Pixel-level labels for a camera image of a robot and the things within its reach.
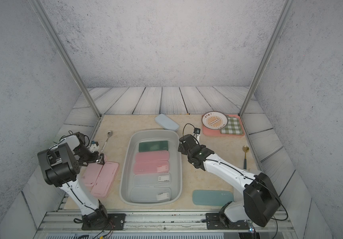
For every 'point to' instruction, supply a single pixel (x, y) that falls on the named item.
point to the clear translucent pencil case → (152, 179)
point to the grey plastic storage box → (132, 147)
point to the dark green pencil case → (153, 146)
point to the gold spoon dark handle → (246, 149)
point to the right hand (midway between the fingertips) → (189, 144)
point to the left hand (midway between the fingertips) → (97, 162)
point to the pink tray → (217, 132)
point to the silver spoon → (109, 134)
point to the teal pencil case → (212, 197)
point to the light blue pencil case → (166, 122)
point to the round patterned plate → (214, 120)
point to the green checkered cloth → (234, 126)
